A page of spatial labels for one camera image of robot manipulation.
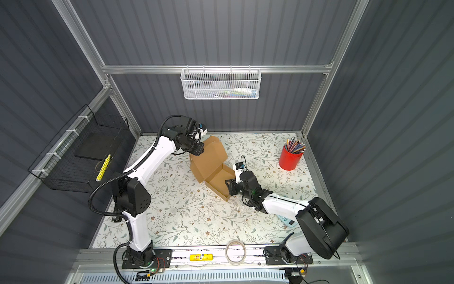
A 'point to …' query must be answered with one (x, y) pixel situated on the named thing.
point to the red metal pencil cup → (288, 160)
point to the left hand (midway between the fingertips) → (201, 149)
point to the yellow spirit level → (201, 257)
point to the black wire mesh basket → (60, 170)
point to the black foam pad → (100, 142)
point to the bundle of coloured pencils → (294, 145)
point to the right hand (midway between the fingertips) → (229, 182)
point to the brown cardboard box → (208, 168)
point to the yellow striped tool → (103, 168)
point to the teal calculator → (288, 221)
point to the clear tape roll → (245, 255)
